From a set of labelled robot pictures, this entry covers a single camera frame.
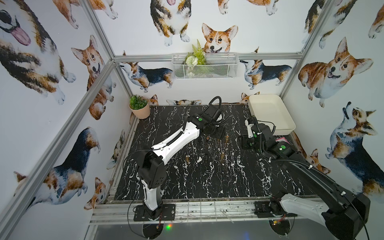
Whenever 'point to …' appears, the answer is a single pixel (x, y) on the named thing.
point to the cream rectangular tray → (271, 109)
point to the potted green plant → (139, 106)
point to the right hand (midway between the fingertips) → (240, 136)
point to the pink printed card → (282, 139)
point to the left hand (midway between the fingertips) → (224, 131)
